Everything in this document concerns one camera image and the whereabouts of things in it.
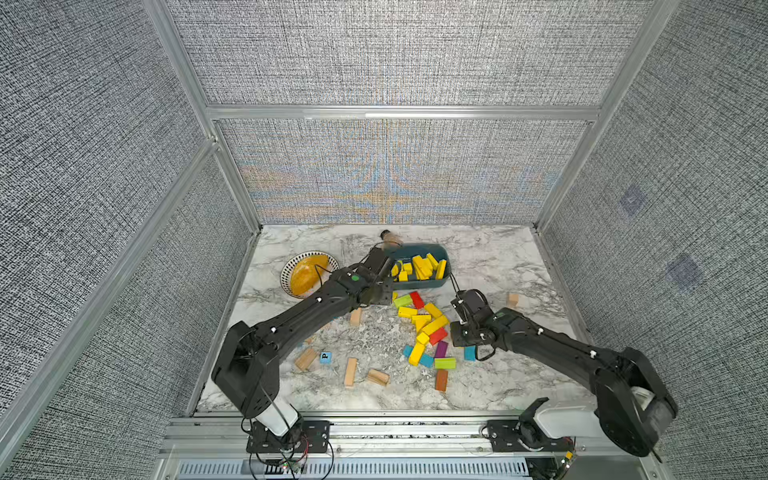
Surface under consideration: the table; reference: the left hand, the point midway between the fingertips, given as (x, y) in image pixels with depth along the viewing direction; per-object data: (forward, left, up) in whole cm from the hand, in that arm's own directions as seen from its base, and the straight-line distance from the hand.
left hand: (389, 289), depth 84 cm
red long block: (+3, -10, -15) cm, 18 cm away
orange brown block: (-21, -14, -13) cm, 28 cm away
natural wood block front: (-18, +12, -15) cm, 26 cm away
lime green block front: (-16, -16, -16) cm, 28 cm away
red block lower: (-9, -14, -11) cm, 20 cm away
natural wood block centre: (-2, +10, -13) cm, 17 cm away
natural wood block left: (-14, +24, -13) cm, 31 cm away
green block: (+4, -5, -14) cm, 15 cm away
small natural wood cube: (+3, -41, -14) cm, 43 cm away
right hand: (-8, -19, -9) cm, 23 cm away
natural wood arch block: (-19, +4, -14) cm, 24 cm away
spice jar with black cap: (+33, -3, -15) cm, 36 cm away
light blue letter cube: (-14, +18, -14) cm, 27 cm away
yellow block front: (-13, -8, -12) cm, 19 cm away
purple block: (-12, -15, -14) cm, 24 cm away
